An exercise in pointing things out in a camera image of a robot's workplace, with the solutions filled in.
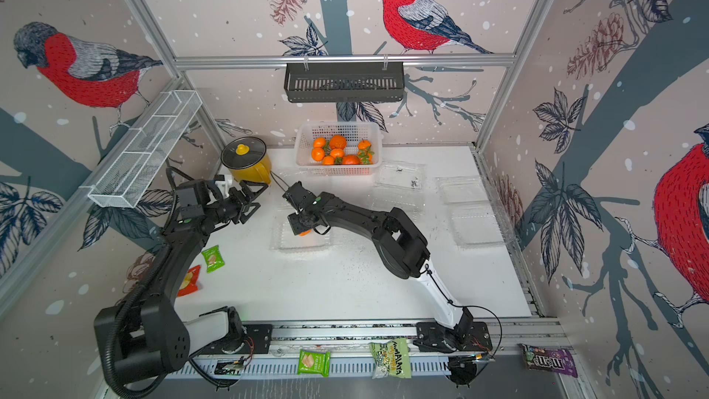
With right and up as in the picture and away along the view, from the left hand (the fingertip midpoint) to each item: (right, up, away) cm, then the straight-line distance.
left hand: (267, 188), depth 81 cm
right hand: (+7, -11, +11) cm, 17 cm away
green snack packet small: (+15, -44, -11) cm, 48 cm away
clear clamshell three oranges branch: (+43, 0, +26) cm, 51 cm away
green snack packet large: (+36, -43, -11) cm, 57 cm away
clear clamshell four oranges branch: (+69, -13, +17) cm, 72 cm away
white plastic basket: (+24, +22, +38) cm, 50 cm away
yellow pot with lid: (-17, +10, +25) cm, 32 cm away
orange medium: (+18, +18, +34) cm, 42 cm away
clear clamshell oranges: (+1, -18, +12) cm, 22 cm away
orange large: (+24, +9, +27) cm, 37 cm away
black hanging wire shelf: (+24, +39, +25) cm, 52 cm away
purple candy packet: (+79, -43, -12) cm, 90 cm away
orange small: (+10, -14, +3) cm, 18 cm away
